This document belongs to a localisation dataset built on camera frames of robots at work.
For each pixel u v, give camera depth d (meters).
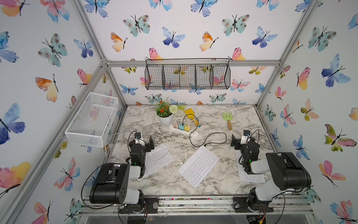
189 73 0.98
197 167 0.87
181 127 0.99
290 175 0.46
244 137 0.79
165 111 0.98
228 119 1.11
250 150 0.70
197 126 1.01
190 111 1.14
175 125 1.04
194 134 1.01
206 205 0.76
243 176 0.84
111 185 0.44
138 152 0.67
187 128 0.99
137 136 0.77
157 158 0.91
